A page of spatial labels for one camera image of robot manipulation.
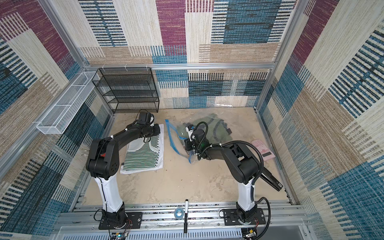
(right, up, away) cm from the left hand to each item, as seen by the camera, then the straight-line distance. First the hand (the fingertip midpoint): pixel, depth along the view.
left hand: (161, 129), depth 101 cm
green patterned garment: (+38, 0, +6) cm, 39 cm away
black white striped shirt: (-8, -14, -5) cm, 17 cm away
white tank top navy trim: (+2, -19, -9) cm, 21 cm away
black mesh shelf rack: (-25, +29, +7) cm, 39 cm away
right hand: (+18, -7, -3) cm, 20 cm away
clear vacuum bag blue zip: (+12, -9, 0) cm, 15 cm away
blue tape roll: (+14, -42, -27) cm, 51 cm away
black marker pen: (+18, -39, -25) cm, 50 cm away
